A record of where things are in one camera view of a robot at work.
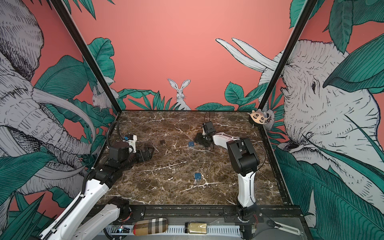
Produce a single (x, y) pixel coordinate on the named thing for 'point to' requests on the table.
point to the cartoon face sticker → (258, 116)
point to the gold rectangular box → (194, 228)
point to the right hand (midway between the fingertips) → (194, 138)
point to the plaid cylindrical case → (154, 226)
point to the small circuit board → (121, 229)
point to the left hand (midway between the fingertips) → (147, 148)
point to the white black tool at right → (274, 224)
